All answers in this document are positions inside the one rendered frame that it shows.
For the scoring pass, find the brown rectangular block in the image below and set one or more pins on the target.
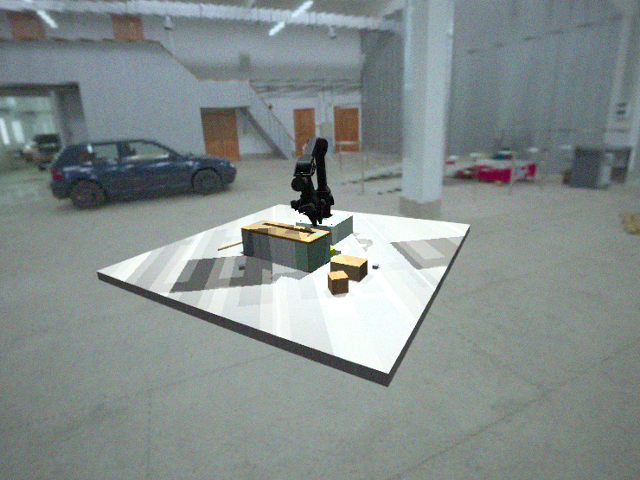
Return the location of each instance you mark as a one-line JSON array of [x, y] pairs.
[[355, 268]]

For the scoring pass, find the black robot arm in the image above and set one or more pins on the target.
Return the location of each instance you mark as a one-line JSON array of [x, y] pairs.
[[305, 169]]

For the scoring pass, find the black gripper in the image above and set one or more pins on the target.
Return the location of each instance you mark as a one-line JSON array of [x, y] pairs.
[[313, 207]]

